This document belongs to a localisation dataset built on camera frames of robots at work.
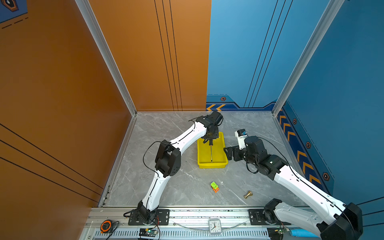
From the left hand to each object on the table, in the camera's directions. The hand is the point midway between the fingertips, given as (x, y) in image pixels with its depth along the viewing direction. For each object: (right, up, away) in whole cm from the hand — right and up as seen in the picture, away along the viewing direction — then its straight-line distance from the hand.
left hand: (215, 134), depth 94 cm
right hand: (+7, -6, -15) cm, 18 cm away
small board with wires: (+28, -45, -24) cm, 58 cm away
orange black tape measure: (-53, -41, -25) cm, 72 cm away
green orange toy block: (-2, -28, -13) cm, 31 cm away
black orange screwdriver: (-3, -6, -2) cm, 7 cm away
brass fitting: (+17, -31, -15) cm, 38 cm away
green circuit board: (-35, -46, -23) cm, 62 cm away
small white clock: (-3, -41, -24) cm, 48 cm away
